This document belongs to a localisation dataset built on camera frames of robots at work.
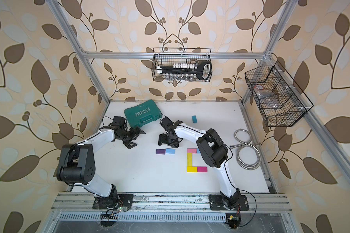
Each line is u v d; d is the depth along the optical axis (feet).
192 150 3.00
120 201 2.42
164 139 2.78
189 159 2.93
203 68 2.71
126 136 2.60
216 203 2.40
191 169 2.80
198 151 1.83
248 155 2.97
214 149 1.82
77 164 1.51
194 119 3.56
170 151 3.01
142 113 3.53
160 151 2.98
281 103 2.41
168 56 2.99
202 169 2.81
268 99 2.28
